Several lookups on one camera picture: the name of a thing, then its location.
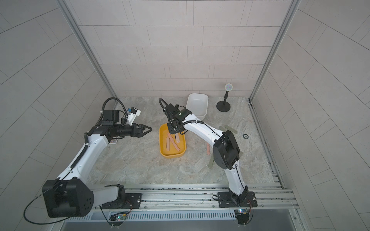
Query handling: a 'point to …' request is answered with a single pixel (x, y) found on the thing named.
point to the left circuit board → (121, 217)
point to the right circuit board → (243, 215)
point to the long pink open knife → (208, 149)
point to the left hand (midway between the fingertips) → (149, 127)
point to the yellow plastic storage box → (171, 146)
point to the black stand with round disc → (224, 106)
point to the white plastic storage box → (197, 103)
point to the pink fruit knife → (167, 144)
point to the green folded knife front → (210, 163)
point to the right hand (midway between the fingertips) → (174, 129)
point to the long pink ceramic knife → (174, 143)
